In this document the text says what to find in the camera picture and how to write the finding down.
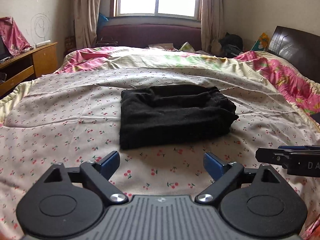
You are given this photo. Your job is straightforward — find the cherry print bed sheet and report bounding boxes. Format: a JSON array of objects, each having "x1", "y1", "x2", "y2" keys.
[{"x1": 1, "y1": 68, "x2": 319, "y2": 239}]

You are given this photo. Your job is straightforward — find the black monitor on desk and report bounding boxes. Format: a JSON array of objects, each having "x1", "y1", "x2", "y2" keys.
[{"x1": 0, "y1": 37, "x2": 11, "y2": 60}]

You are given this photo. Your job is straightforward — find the pink cloth on monitor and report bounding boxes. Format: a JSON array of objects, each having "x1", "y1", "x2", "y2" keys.
[{"x1": 0, "y1": 16, "x2": 33, "y2": 56}]

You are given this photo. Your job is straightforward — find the left beige curtain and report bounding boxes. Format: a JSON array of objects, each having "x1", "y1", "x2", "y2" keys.
[{"x1": 73, "y1": 0, "x2": 101, "y2": 49}]

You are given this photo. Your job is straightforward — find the black bag by curtain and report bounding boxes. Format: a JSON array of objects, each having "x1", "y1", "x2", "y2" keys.
[{"x1": 219, "y1": 33, "x2": 244, "y2": 59}]

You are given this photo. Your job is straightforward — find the wooden desk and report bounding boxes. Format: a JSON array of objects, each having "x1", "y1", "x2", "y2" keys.
[{"x1": 0, "y1": 42, "x2": 58, "y2": 98}]

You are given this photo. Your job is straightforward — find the white roll on desk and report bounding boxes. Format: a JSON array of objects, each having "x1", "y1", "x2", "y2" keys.
[{"x1": 35, "y1": 40, "x2": 51, "y2": 48}]

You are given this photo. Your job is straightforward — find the black pants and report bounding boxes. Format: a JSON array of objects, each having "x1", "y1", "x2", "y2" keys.
[{"x1": 119, "y1": 85, "x2": 238, "y2": 150}]

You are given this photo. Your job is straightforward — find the pink floral quilt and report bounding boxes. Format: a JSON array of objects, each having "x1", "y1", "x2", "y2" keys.
[{"x1": 57, "y1": 47, "x2": 319, "y2": 115}]

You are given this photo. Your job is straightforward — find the blue cushion near curtain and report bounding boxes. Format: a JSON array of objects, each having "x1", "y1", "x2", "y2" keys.
[{"x1": 97, "y1": 13, "x2": 108, "y2": 32}]

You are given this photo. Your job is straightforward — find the right beige curtain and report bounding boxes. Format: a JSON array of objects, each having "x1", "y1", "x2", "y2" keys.
[{"x1": 201, "y1": 0, "x2": 225, "y2": 55}]

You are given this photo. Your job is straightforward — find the beige curtain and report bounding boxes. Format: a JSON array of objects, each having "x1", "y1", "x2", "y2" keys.
[
  {"x1": 73, "y1": 0, "x2": 101, "y2": 49},
  {"x1": 201, "y1": 0, "x2": 225, "y2": 55}
]

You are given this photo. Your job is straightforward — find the dark wooden headboard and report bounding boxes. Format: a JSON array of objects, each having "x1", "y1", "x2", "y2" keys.
[{"x1": 268, "y1": 26, "x2": 320, "y2": 83}]

